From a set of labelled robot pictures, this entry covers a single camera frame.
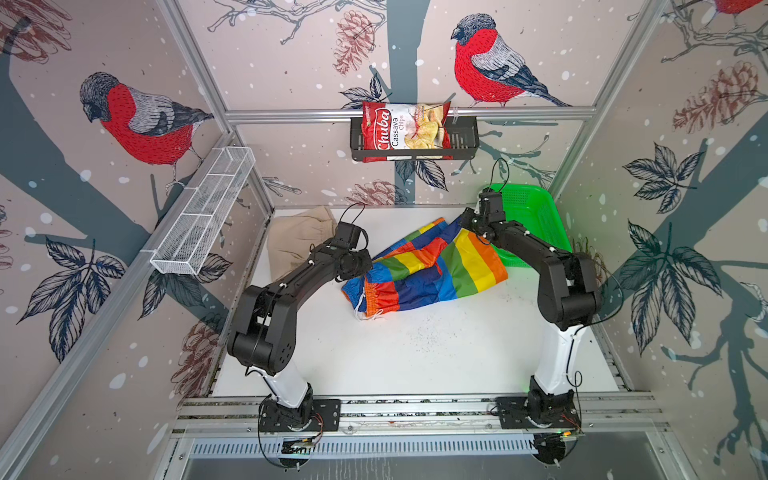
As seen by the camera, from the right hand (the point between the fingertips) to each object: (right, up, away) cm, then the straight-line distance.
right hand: (458, 218), depth 100 cm
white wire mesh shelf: (-74, +2, -21) cm, 77 cm away
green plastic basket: (+34, +5, +18) cm, 39 cm away
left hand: (-30, -15, -9) cm, 35 cm away
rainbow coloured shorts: (-7, -15, 0) cm, 16 cm away
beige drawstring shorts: (-60, -6, +9) cm, 61 cm away
